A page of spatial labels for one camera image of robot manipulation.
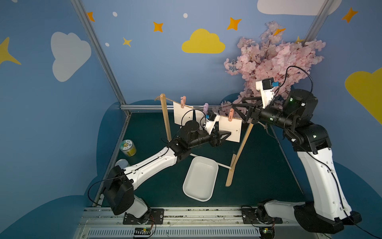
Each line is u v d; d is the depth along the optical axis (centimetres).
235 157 91
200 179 88
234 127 63
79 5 68
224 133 63
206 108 60
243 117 50
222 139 65
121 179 46
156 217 74
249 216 74
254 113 47
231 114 58
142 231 72
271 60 60
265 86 46
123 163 87
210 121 58
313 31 77
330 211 36
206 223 73
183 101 63
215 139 60
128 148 91
